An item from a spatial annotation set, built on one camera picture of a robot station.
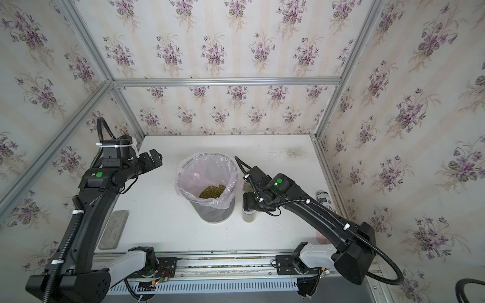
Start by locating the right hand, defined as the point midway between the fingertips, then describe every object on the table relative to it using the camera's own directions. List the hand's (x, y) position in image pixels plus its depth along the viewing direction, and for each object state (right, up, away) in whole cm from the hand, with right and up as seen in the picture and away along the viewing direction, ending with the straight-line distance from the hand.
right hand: (254, 207), depth 74 cm
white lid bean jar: (-2, -8, +10) cm, 13 cm away
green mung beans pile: (-20, +3, +17) cm, 26 cm away
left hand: (-41, +19, -2) cm, 45 cm away
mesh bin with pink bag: (-21, +7, +15) cm, 27 cm away
